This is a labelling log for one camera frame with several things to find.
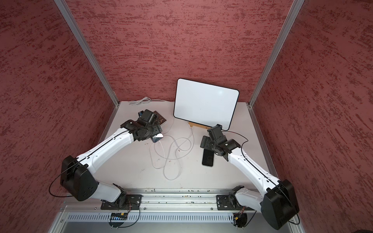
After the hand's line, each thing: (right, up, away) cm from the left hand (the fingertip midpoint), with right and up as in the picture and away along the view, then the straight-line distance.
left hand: (154, 132), depth 83 cm
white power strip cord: (-18, +23, +35) cm, 45 cm away
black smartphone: (+32, -16, +4) cm, 36 cm away
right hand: (+31, -8, 0) cm, 32 cm away
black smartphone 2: (+2, -3, 0) cm, 4 cm away
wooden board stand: (+23, +4, +19) cm, 30 cm away
